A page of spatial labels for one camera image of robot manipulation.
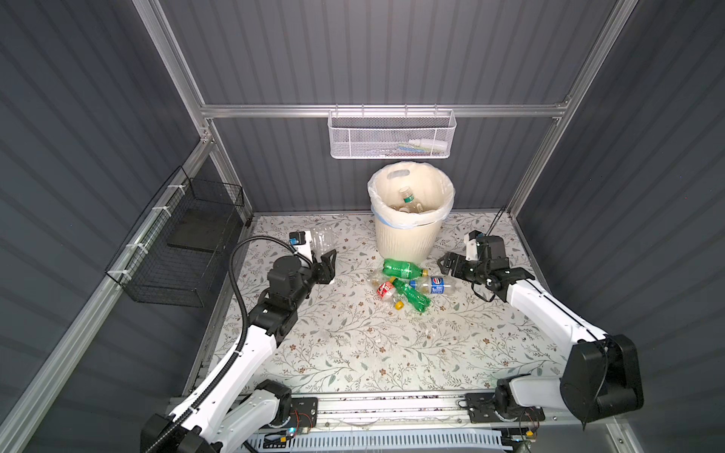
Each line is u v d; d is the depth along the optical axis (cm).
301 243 63
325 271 68
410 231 88
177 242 73
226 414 43
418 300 89
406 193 102
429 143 92
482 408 74
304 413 73
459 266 77
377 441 77
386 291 91
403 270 97
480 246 68
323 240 72
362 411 75
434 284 93
